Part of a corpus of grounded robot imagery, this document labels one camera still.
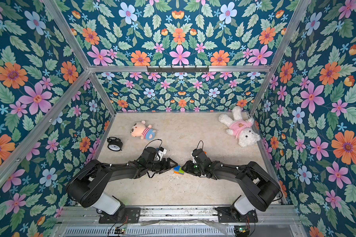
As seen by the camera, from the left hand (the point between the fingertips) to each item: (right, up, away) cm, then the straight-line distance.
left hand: (176, 165), depth 86 cm
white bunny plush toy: (+44, +22, +14) cm, 51 cm away
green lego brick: (+3, -3, 0) cm, 4 cm away
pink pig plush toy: (-27, +21, +14) cm, 37 cm away
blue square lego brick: (+1, -1, -2) cm, 2 cm away
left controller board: (-27, -28, -14) cm, 41 cm away
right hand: (+4, -2, 0) cm, 5 cm away
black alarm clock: (-40, +12, +7) cm, 43 cm away
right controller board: (+33, -28, -14) cm, 46 cm away
